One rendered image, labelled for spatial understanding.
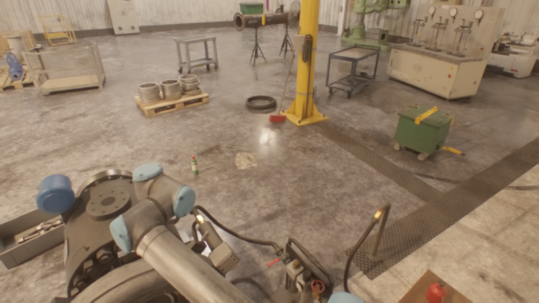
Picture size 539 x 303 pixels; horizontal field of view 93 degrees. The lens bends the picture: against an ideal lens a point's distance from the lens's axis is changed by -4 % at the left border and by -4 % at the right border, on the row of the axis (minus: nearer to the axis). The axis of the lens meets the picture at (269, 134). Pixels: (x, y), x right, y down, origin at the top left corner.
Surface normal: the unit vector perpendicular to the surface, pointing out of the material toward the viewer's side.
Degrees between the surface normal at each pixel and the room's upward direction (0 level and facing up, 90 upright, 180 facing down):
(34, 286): 0
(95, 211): 0
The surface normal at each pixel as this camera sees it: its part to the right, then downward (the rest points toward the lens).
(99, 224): -0.17, -0.80
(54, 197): 0.58, 0.39
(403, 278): 0.00, -0.88
